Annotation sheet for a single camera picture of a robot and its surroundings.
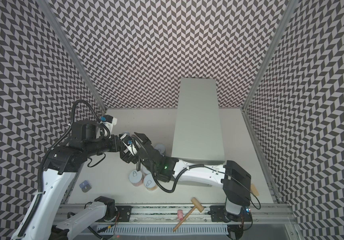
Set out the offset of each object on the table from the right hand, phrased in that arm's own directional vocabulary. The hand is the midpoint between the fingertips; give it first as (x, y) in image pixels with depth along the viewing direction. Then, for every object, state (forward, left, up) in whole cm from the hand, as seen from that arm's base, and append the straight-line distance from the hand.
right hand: (129, 144), depth 68 cm
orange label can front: (-11, -7, -21) cm, 25 cm away
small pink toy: (-25, -22, -25) cm, 42 cm away
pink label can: (+3, 0, +5) cm, 6 cm away
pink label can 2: (-8, +1, -21) cm, 23 cm away
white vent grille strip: (-31, -16, -28) cm, 44 cm away
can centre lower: (-4, -3, -20) cm, 21 cm away
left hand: (-1, 0, +3) cm, 3 cm away
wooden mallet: (-20, -31, -27) cm, 46 cm away
